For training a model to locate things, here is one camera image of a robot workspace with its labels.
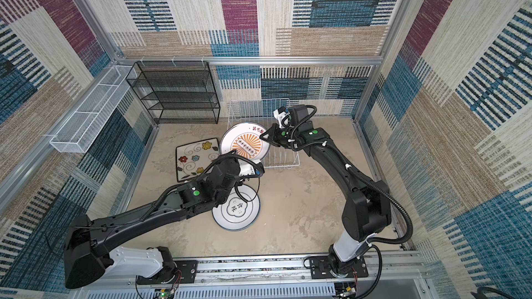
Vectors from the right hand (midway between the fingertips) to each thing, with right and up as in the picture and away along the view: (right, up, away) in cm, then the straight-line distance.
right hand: (264, 138), depth 80 cm
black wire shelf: (-46, +24, +29) cm, 60 cm away
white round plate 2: (-10, -30, +5) cm, 32 cm away
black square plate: (-34, -9, +21) cm, 41 cm away
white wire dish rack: (-2, +16, +39) cm, 42 cm away
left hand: (-10, -6, -6) cm, 13 cm away
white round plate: (-8, 0, +1) cm, 8 cm away
